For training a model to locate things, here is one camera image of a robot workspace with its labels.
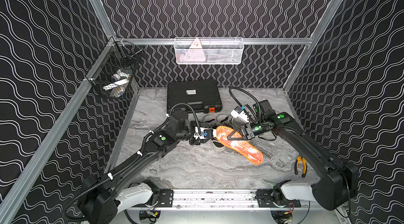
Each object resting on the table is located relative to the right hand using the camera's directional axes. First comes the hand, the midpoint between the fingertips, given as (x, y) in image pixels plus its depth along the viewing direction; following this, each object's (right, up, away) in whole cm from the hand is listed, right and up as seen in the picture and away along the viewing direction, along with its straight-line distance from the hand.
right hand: (229, 138), depth 67 cm
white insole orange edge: (+5, -3, -3) cm, 7 cm away
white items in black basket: (-51, +22, +6) cm, 56 cm away
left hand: (-7, +5, +4) cm, 10 cm away
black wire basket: (-62, +45, +33) cm, 84 cm away
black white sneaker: (-7, +4, +30) cm, 31 cm away
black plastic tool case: (-11, +21, +42) cm, 48 cm away
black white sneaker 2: (+2, +5, +31) cm, 32 cm away
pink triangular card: (-15, +42, +22) cm, 50 cm away
